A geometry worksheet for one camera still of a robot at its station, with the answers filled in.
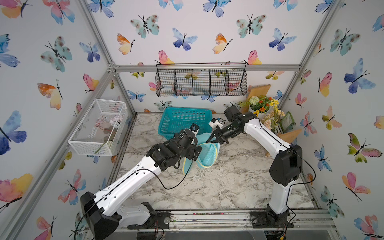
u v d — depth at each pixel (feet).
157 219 2.41
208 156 2.33
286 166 1.61
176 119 3.76
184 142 1.73
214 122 2.57
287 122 3.64
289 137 2.81
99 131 2.38
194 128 2.00
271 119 2.85
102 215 1.22
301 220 2.47
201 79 3.23
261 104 3.15
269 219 2.17
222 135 2.32
